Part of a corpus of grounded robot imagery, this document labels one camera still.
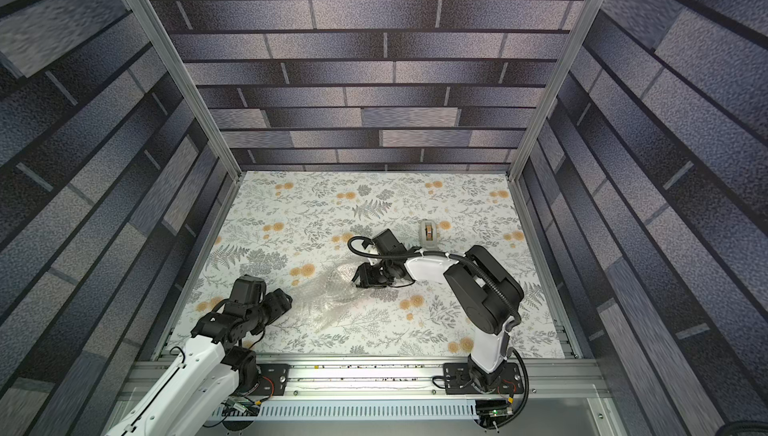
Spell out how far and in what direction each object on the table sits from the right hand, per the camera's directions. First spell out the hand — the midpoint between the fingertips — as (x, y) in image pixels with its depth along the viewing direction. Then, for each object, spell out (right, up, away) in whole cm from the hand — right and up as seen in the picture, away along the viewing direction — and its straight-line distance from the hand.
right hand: (354, 283), depth 88 cm
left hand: (-19, -4, -5) cm, 20 cm away
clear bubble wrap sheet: (-7, -1, -7) cm, 9 cm away
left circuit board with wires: (-26, -25, -18) cm, 40 cm away
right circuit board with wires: (+36, -26, -18) cm, 48 cm away
